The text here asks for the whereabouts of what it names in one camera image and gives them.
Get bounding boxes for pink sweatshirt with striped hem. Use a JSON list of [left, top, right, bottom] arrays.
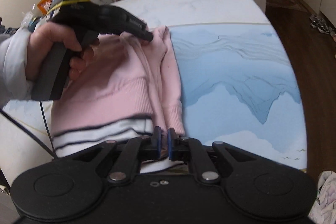
[[50, 26, 185, 173]]

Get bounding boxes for grey sleeve forearm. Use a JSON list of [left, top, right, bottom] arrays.
[[1, 28, 33, 107]]

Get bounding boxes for left hand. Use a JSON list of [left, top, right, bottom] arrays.
[[25, 22, 100, 81]]

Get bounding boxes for orange snack bag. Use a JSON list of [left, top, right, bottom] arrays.
[[37, 0, 52, 15]]

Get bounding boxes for floral cloth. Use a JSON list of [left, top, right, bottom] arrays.
[[308, 170, 336, 224]]

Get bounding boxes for shoes on floor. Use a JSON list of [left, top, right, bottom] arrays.
[[310, 14, 336, 41]]

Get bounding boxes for black cable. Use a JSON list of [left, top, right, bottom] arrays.
[[0, 101, 57, 159]]

